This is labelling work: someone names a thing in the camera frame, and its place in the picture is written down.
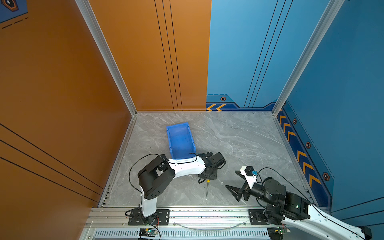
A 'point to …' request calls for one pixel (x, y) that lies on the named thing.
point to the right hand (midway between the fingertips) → (230, 180)
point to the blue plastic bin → (181, 141)
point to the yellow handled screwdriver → (208, 181)
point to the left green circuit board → (147, 232)
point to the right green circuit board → (282, 230)
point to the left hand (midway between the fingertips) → (213, 175)
